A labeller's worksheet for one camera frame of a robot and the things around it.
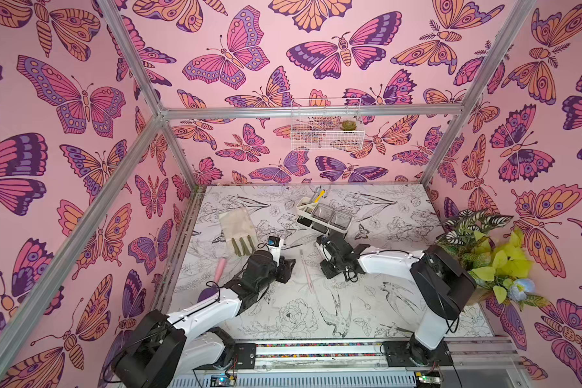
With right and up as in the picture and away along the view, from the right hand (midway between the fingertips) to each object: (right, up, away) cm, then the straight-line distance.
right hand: (326, 264), depth 93 cm
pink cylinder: (-41, -1, -2) cm, 41 cm away
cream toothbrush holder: (-1, +18, +10) cm, 21 cm away
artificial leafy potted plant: (+45, +5, -25) cm, 52 cm away
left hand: (-13, +4, -9) cm, 16 cm away
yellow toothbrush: (0, +28, +24) cm, 36 cm away
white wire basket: (0, +55, +1) cm, 55 cm away
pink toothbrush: (-7, -2, -1) cm, 8 cm away
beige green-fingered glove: (-35, +11, +9) cm, 38 cm away
